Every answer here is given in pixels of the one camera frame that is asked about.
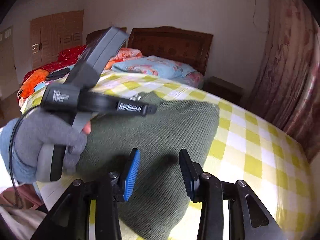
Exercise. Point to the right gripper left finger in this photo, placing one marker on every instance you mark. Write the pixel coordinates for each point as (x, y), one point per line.
(70, 216)

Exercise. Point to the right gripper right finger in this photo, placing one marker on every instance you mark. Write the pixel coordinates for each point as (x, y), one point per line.
(248, 216)

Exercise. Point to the green knit sweater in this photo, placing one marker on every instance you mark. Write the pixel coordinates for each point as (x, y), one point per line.
(159, 200)

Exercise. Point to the grey gloved left hand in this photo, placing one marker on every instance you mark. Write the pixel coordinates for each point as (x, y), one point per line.
(41, 128)

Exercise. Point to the black object on bed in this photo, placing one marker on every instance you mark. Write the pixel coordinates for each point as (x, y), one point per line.
(58, 74)

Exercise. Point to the red dotted blanket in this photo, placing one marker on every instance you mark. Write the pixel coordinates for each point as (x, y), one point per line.
(64, 58)

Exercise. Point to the orange cloth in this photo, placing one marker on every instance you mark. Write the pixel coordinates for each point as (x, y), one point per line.
(31, 82)

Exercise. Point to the pink floral pillow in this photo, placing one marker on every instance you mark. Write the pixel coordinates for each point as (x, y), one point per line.
(123, 55)

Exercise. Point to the wooden wardrobe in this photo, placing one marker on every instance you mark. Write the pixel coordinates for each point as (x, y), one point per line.
(53, 33)

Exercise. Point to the blue floral quilt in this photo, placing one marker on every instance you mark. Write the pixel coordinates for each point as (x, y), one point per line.
(162, 68)

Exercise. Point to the large wooden headboard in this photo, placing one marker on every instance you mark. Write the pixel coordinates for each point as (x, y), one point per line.
(186, 46)

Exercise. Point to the floral pink curtain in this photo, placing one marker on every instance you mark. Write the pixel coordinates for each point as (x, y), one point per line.
(286, 91)

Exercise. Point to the dark wooden nightstand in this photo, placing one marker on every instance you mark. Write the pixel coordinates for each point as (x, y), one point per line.
(223, 89)

